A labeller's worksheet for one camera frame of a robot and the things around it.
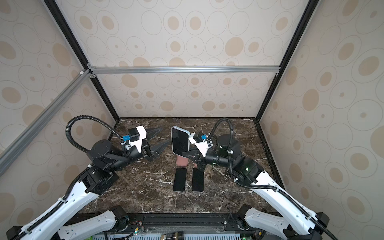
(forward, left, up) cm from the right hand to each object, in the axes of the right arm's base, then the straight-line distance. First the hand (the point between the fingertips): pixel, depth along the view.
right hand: (186, 152), depth 60 cm
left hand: (-1, +6, +12) cm, 13 cm away
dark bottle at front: (-25, +5, -30) cm, 40 cm away
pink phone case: (+16, +6, -35) cm, 39 cm away
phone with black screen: (-1, -4, -34) cm, 34 cm away
